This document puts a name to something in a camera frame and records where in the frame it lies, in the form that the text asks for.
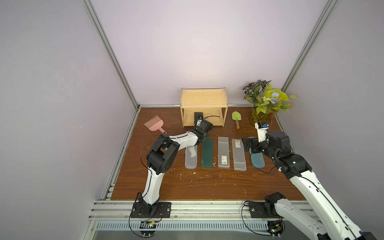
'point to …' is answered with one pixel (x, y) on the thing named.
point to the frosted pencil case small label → (239, 161)
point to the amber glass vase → (255, 118)
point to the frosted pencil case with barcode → (223, 152)
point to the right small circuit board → (276, 227)
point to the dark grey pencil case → (196, 114)
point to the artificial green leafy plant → (265, 98)
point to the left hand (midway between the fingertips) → (204, 129)
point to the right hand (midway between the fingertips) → (253, 134)
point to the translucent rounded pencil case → (191, 157)
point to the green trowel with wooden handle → (236, 116)
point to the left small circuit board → (148, 228)
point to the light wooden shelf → (212, 102)
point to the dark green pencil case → (207, 153)
